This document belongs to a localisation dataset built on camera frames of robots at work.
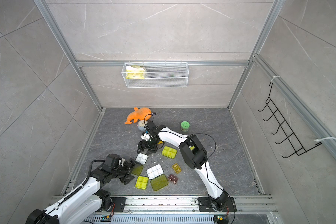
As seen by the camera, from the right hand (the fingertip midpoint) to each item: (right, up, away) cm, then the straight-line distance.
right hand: (142, 153), depth 88 cm
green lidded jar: (+29, +17, +14) cm, 36 cm away
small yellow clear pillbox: (+21, -8, -3) cm, 23 cm away
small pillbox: (+1, -15, -8) cm, 17 cm away
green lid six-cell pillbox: (+17, 0, +5) cm, 18 cm away
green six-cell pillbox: (+11, -14, -6) cm, 19 cm away
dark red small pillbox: (+19, -14, -6) cm, 24 cm away
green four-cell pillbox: (-2, -5, 0) cm, 5 cm away
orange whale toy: (-3, +27, +19) cm, 33 cm away
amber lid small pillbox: (+12, +7, -7) cm, 15 cm away
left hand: (-1, -7, -6) cm, 9 cm away
